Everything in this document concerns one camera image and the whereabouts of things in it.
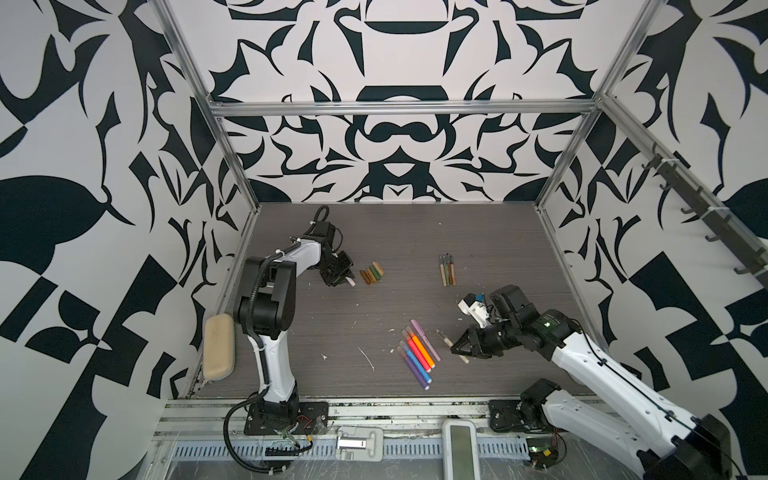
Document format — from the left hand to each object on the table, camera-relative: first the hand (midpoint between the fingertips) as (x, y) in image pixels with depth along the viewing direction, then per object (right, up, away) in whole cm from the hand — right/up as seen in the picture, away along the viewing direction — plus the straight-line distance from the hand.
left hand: (357, 269), depth 97 cm
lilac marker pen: (+21, -19, -10) cm, 30 cm away
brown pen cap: (+3, -3, +2) cm, 4 cm away
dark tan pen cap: (+3, -2, +2) cm, 5 cm away
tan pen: (+28, -1, +5) cm, 29 cm away
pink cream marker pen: (+24, -15, -22) cm, 36 cm away
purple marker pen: (+18, -27, -17) cm, 37 cm away
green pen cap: (+5, -1, +3) cm, 7 cm away
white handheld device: (+25, -36, -31) cm, 54 cm away
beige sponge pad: (-36, -19, -15) cm, 44 cm away
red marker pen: (+18, -21, -12) cm, 30 cm away
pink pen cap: (-2, -3, -3) cm, 5 cm away
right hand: (+26, -16, -25) cm, 39 cm away
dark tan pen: (+31, -1, +4) cm, 32 cm away
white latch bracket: (+3, -37, -28) cm, 46 cm away
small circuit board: (+46, -40, -26) cm, 66 cm away
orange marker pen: (+19, -20, -12) cm, 30 cm away
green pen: (+30, 0, +5) cm, 30 cm away
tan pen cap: (+7, 0, +5) cm, 8 cm away
